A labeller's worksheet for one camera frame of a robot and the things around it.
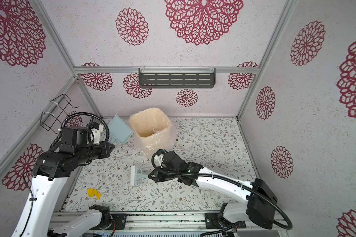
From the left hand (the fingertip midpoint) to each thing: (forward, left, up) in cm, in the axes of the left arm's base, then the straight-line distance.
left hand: (112, 149), depth 66 cm
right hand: (-8, -15, -10) cm, 20 cm away
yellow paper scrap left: (-9, +19, -29) cm, 36 cm away
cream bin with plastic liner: (+29, -12, -23) cm, 39 cm away
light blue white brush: (-5, -8, -17) cm, 20 cm away
